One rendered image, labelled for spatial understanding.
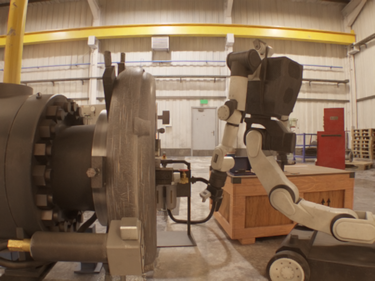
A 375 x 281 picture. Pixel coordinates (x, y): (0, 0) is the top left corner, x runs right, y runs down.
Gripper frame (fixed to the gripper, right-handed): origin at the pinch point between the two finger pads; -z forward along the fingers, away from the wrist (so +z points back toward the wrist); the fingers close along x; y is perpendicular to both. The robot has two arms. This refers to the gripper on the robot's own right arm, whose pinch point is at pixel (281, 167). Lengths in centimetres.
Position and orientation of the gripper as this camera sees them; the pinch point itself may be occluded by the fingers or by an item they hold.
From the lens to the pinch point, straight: 210.2
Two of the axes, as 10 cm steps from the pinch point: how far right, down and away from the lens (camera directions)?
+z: 0.0, -10.0, 0.0
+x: -1.6, 0.0, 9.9
